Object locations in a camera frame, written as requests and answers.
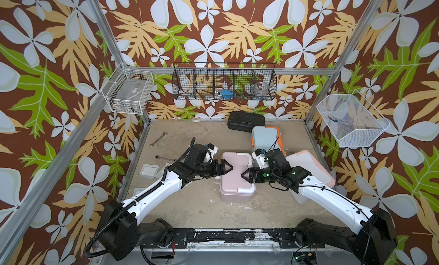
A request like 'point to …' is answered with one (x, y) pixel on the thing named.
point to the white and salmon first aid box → (306, 160)
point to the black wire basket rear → (224, 81)
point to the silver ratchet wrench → (159, 157)
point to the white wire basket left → (128, 91)
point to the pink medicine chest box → (235, 188)
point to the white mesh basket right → (354, 121)
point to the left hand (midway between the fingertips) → (228, 168)
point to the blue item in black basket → (227, 93)
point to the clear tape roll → (196, 119)
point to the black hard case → (244, 121)
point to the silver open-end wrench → (164, 133)
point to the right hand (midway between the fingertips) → (245, 174)
